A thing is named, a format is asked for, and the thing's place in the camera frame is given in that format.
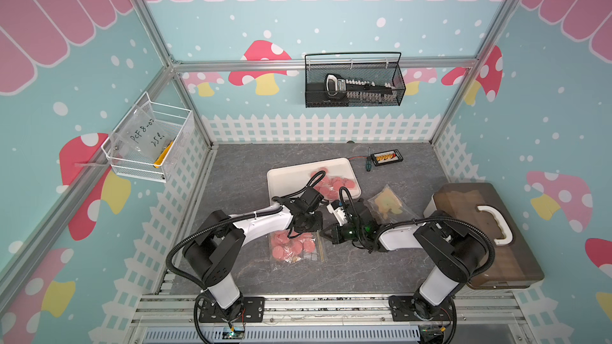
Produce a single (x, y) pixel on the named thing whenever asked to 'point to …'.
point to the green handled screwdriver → (368, 163)
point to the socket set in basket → (362, 91)
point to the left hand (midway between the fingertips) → (318, 229)
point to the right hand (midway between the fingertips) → (320, 234)
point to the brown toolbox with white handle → (513, 264)
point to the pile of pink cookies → (330, 186)
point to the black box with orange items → (385, 158)
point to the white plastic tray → (283, 181)
